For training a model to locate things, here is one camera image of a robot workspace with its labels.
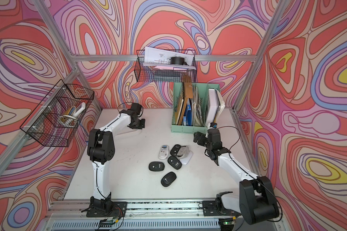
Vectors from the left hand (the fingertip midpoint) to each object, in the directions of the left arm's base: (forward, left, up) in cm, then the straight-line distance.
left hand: (143, 126), depth 102 cm
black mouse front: (-36, -19, -4) cm, 41 cm away
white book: (-1, -48, +21) cm, 52 cm away
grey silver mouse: (-22, -28, +1) cm, 35 cm away
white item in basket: (-10, +28, +27) cm, 40 cm away
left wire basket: (-16, +40, +24) cm, 49 cm away
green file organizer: (+2, -36, +17) cm, 40 cm away
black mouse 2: (-27, -23, -3) cm, 35 cm away
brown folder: (+3, -31, +27) cm, 41 cm away
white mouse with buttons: (-19, -16, -2) cm, 25 cm away
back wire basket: (+28, -9, +25) cm, 38 cm away
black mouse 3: (-29, -12, -3) cm, 31 cm away
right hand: (-15, -39, +6) cm, 42 cm away
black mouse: (-17, -23, -3) cm, 29 cm away
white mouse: (-25, -29, -3) cm, 39 cm away
